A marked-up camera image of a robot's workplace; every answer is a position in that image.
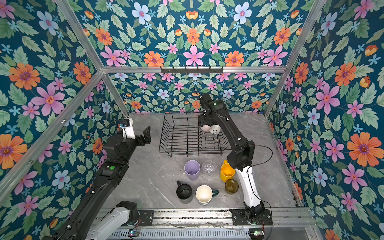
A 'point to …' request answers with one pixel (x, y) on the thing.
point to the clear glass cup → (209, 168)
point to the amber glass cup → (231, 186)
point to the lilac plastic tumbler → (192, 168)
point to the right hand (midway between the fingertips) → (207, 121)
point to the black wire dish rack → (181, 134)
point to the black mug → (184, 191)
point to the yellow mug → (227, 172)
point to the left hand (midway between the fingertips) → (140, 122)
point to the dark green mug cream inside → (204, 193)
